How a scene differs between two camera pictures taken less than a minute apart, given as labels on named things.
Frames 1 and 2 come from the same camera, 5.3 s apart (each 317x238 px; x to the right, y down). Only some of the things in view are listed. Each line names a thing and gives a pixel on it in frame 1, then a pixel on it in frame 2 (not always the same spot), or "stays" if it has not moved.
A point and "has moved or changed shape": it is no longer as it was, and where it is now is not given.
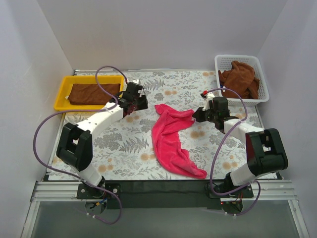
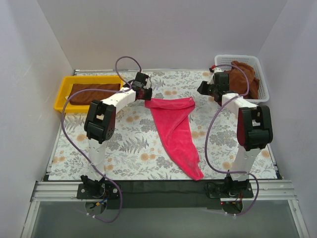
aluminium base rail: (280, 190) stays
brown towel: (89, 94) stays
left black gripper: (138, 104) → (147, 93)
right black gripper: (202, 115) → (203, 88)
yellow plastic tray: (62, 104) stays
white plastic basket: (224, 62) stays
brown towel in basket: (240, 78) stays
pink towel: (166, 144) has moved or changed shape
